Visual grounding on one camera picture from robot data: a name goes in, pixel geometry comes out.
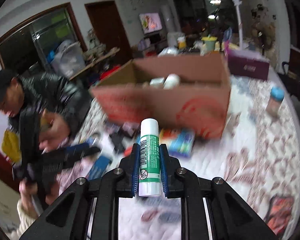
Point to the brown cardboard box red print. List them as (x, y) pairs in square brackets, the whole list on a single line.
[(184, 91)]

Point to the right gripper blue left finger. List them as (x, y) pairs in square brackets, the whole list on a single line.
[(135, 156)]

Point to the white green glue stick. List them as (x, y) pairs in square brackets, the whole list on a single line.
[(149, 169)]

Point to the blue lid toothpick jar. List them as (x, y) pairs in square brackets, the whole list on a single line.
[(274, 103)]

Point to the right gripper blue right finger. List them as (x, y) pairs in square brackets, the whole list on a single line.
[(164, 157)]

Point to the wall television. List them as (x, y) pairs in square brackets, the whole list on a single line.
[(150, 22)]

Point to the person in black jacket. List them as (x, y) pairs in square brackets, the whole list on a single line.
[(43, 111)]

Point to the purple gift box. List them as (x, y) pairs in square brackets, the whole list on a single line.
[(248, 63)]

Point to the colourful tissue pack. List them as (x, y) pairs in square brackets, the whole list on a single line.
[(179, 142)]

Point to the blue remote control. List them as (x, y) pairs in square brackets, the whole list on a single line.
[(99, 168)]

